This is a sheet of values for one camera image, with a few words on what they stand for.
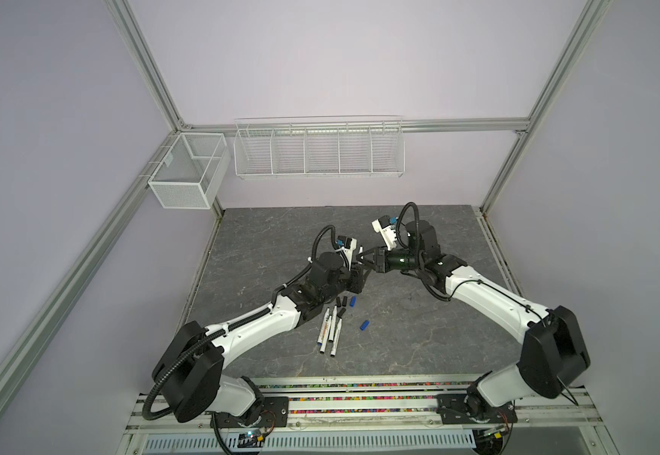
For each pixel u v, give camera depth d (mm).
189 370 414
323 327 883
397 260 704
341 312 916
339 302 938
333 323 888
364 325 893
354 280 704
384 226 723
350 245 712
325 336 865
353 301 938
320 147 971
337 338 864
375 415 740
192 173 1019
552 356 429
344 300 938
